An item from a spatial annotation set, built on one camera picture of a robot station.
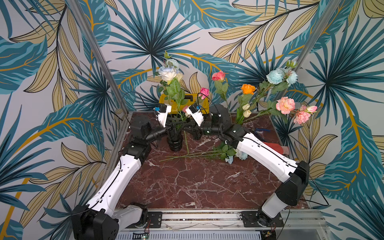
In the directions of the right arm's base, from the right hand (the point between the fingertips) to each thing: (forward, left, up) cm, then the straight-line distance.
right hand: (182, 126), depth 69 cm
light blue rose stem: (+2, -24, -28) cm, 37 cm away
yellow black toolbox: (+22, +2, -5) cm, 22 cm away
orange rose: (+19, -34, -1) cm, 38 cm away
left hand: (0, -1, +2) cm, 2 cm away
